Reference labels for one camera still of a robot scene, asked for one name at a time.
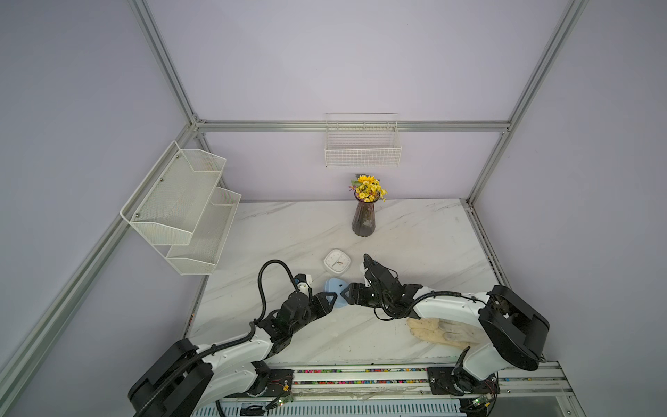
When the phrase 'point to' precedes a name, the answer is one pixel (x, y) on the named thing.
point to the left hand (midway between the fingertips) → (334, 298)
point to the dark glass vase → (363, 223)
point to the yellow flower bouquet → (367, 188)
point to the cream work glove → (446, 332)
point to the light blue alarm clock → (336, 285)
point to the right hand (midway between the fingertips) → (351, 297)
